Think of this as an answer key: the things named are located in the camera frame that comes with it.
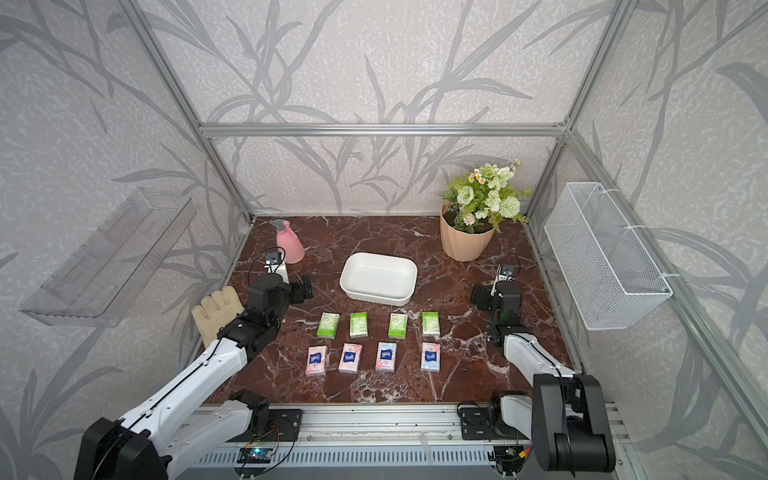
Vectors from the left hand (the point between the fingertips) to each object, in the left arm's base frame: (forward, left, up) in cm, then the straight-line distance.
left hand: (294, 272), depth 82 cm
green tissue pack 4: (-8, -8, -16) cm, 20 cm away
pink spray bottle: (+19, +10, -9) cm, 24 cm away
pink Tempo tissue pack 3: (-18, -26, -15) cm, 35 cm away
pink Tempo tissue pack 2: (-18, -16, -15) cm, 29 cm away
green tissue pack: (-8, -39, -15) cm, 42 cm away
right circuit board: (-40, -58, -21) cm, 73 cm away
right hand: (+2, -58, -8) cm, 58 cm away
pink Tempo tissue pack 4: (-18, -38, -15) cm, 45 cm away
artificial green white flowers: (+20, -54, +12) cm, 59 cm away
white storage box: (+9, -23, -18) cm, 31 cm away
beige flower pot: (+16, -49, -7) cm, 52 cm away
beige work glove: (-3, +29, -18) cm, 34 cm away
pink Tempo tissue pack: (-19, -6, -16) cm, 25 cm away
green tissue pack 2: (-9, -29, -16) cm, 34 cm away
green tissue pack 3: (-8, -17, -16) cm, 25 cm away
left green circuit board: (-40, +5, -19) cm, 44 cm away
